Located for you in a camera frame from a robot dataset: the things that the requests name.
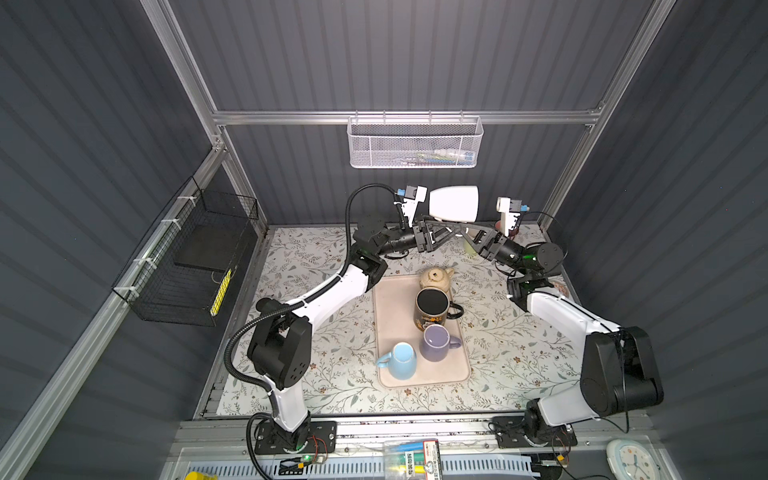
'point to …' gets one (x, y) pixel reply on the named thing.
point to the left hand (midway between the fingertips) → (466, 232)
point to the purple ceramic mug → (437, 341)
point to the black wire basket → (182, 271)
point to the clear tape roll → (562, 289)
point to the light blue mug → (401, 361)
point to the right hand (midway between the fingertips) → (463, 232)
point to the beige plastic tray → (394, 305)
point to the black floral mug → (433, 306)
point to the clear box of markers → (412, 459)
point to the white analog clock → (632, 459)
